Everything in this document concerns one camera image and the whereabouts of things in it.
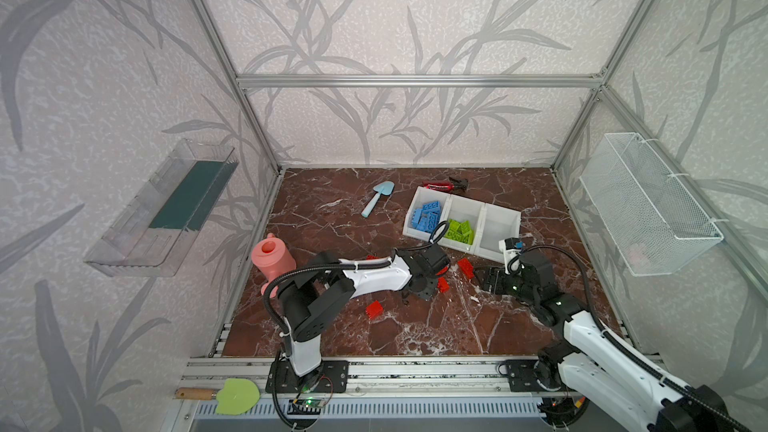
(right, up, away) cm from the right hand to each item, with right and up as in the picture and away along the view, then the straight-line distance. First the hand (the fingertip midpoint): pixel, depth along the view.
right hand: (482, 261), depth 84 cm
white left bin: (-17, +18, +20) cm, 32 cm away
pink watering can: (-58, +1, -2) cm, 58 cm away
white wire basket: (+30, +13, -24) cm, 40 cm away
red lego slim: (-11, -8, +4) cm, 14 cm away
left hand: (-15, -7, +5) cm, 17 cm away
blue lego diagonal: (-18, +11, +17) cm, 28 cm away
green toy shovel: (-63, -30, -13) cm, 71 cm away
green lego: (-6, +7, +12) cm, 15 cm away
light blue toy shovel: (-29, +21, +27) cm, 46 cm away
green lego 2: (-2, +7, +12) cm, 14 cm away
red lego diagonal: (-3, -3, +7) cm, 8 cm away
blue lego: (-14, +10, +15) cm, 23 cm away
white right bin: (+10, +9, +17) cm, 22 cm away
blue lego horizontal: (-12, +15, +20) cm, 28 cm away
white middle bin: (-1, +11, +18) cm, 21 cm away
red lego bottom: (-31, -13, -1) cm, 34 cm away
